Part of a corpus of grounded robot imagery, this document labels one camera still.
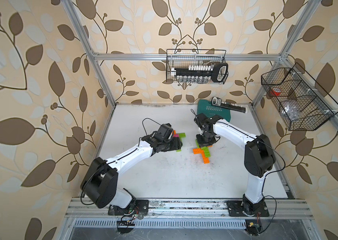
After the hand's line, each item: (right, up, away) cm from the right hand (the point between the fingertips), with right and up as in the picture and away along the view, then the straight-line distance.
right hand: (202, 145), depth 90 cm
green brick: (-4, +2, -8) cm, 9 cm away
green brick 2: (-12, +5, +11) cm, 17 cm away
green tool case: (+7, +25, +22) cm, 34 cm away
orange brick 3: (+7, -1, +6) cm, 9 cm away
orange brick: (-3, -3, -2) cm, 4 cm away
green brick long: (+2, -4, -1) cm, 4 cm away
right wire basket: (+47, +23, -18) cm, 55 cm away
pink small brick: (-16, +5, +9) cm, 19 cm away
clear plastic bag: (+39, +20, -20) cm, 48 cm away
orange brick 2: (+1, -8, -4) cm, 9 cm away
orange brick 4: (-17, +7, +14) cm, 23 cm away
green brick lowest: (-14, -4, +5) cm, 16 cm away
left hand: (-15, +3, -6) cm, 17 cm away
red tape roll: (+39, +31, -10) cm, 51 cm away
